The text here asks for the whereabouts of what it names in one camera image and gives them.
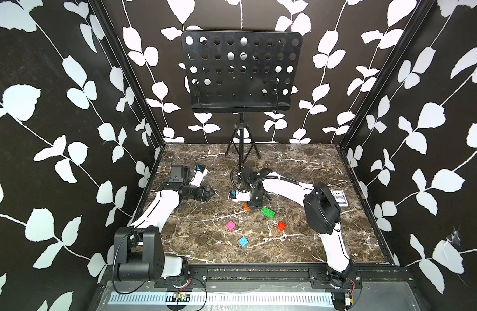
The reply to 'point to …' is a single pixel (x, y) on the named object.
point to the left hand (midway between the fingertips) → (207, 187)
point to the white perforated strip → (226, 299)
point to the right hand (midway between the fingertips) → (251, 200)
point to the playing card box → (340, 198)
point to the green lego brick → (267, 212)
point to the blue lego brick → (243, 241)
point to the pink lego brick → (231, 225)
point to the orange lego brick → (245, 207)
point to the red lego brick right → (281, 225)
